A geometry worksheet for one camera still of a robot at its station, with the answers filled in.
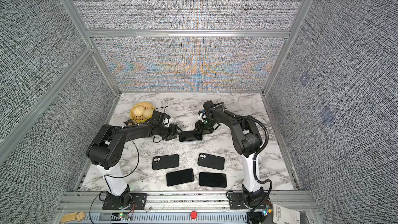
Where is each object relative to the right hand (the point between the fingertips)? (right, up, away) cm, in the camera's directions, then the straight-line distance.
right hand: (199, 132), depth 97 cm
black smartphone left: (-10, -20, -17) cm, 28 cm away
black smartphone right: (+7, -23, -14) cm, 28 cm away
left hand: (-11, -1, -3) cm, 11 cm away
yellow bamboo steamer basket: (-39, +8, +5) cm, 40 cm away
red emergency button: (-3, -32, -28) cm, 43 cm away
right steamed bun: (-34, +12, +4) cm, 36 cm away
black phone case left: (-19, -15, -11) cm, 26 cm away
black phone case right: (+7, -15, -9) cm, 19 cm away
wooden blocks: (-54, -33, -28) cm, 69 cm away
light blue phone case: (-5, -5, -2) cm, 7 cm away
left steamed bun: (-39, +14, +4) cm, 42 cm away
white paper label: (+37, -32, -28) cm, 56 cm away
